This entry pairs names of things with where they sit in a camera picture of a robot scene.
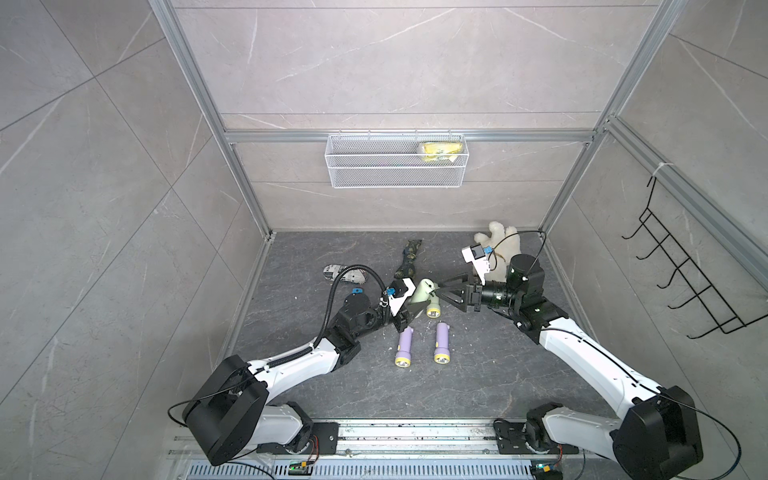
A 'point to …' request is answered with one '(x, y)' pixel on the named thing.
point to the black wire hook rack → (706, 293)
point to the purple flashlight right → (442, 354)
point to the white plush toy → (500, 245)
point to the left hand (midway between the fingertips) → (425, 291)
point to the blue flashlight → (356, 290)
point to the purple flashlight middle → (405, 348)
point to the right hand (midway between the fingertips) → (441, 290)
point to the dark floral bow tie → (407, 268)
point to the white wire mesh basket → (393, 161)
